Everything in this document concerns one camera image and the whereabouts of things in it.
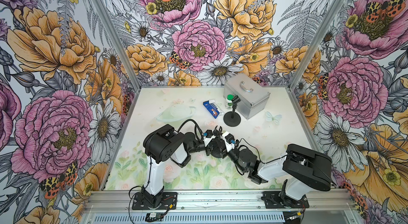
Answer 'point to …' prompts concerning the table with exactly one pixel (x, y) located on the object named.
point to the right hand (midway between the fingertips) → (217, 137)
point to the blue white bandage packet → (213, 108)
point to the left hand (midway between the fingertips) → (221, 142)
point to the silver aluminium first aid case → (254, 97)
